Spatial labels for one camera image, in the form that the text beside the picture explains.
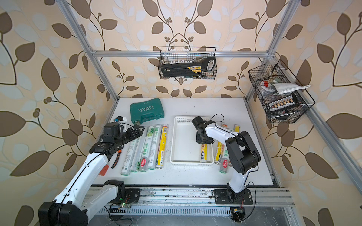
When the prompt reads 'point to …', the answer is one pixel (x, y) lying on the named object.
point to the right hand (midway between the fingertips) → (203, 140)
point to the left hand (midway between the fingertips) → (139, 129)
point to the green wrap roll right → (224, 161)
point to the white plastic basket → (185, 150)
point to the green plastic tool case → (147, 110)
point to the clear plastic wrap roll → (129, 157)
